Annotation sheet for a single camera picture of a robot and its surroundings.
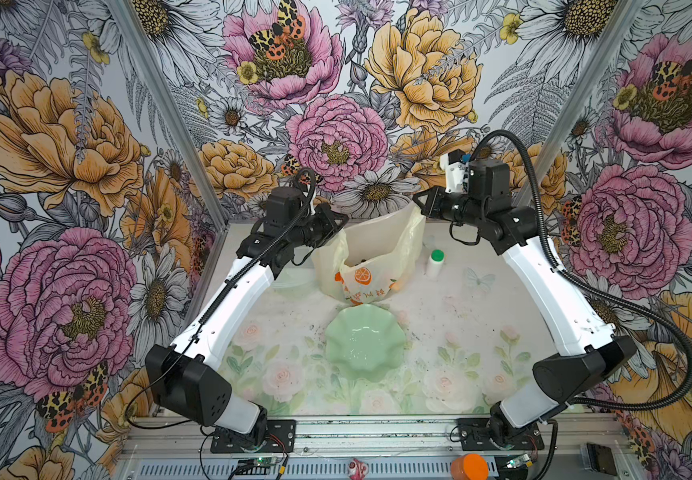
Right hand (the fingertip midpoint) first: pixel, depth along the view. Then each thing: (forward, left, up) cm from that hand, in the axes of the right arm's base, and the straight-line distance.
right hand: (413, 206), depth 71 cm
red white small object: (-47, +15, -34) cm, 60 cm away
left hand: (-1, +15, -5) cm, 16 cm away
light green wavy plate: (-15, +11, -40) cm, 44 cm away
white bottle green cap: (+7, -13, -32) cm, 36 cm away
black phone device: (-46, -42, -38) cm, 73 cm away
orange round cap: (-47, -8, -29) cm, 56 cm away
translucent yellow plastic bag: (-4, +10, -15) cm, 19 cm away
